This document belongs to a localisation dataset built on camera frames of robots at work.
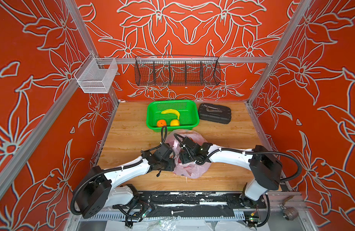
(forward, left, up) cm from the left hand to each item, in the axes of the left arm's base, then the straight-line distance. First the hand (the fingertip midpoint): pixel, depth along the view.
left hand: (173, 164), depth 83 cm
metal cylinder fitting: (-21, -58, +1) cm, 61 cm away
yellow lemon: (+28, +1, +4) cm, 28 cm away
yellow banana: (+42, +5, 0) cm, 43 cm away
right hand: (+5, -5, +1) cm, 7 cm away
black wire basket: (+58, +4, +26) cm, 64 cm away
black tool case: (+39, -28, +3) cm, 48 cm away
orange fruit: (+29, +10, +2) cm, 31 cm away
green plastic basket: (+40, -10, -2) cm, 42 cm away
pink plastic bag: (-4, -10, +4) cm, 12 cm away
